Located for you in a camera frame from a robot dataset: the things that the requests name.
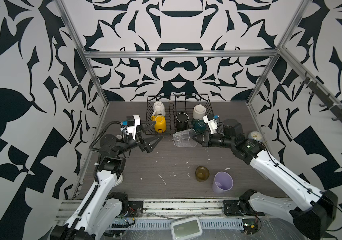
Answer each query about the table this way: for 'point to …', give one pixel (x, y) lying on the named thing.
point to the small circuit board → (250, 226)
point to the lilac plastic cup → (223, 182)
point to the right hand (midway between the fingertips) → (193, 137)
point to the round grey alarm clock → (255, 135)
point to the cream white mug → (159, 109)
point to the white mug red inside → (199, 111)
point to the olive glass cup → (202, 173)
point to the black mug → (182, 121)
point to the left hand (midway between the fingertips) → (159, 126)
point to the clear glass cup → (186, 138)
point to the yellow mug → (160, 126)
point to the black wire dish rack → (172, 113)
